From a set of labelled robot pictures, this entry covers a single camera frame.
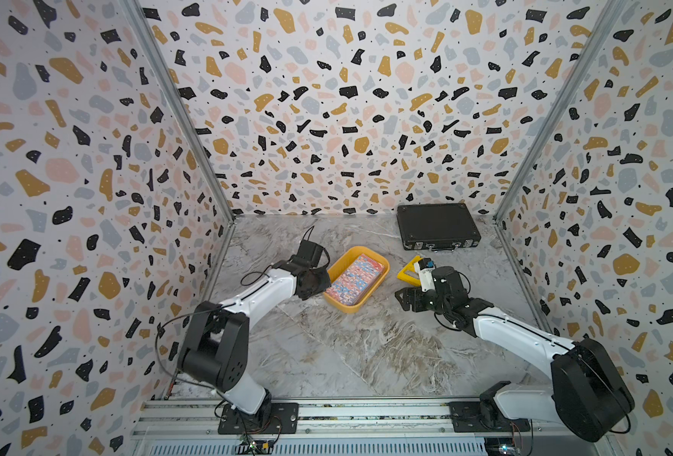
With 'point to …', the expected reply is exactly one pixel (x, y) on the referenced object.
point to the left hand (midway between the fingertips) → (328, 281)
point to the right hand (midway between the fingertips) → (405, 292)
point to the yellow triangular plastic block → (408, 277)
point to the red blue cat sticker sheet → (355, 280)
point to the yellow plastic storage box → (340, 266)
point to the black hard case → (436, 226)
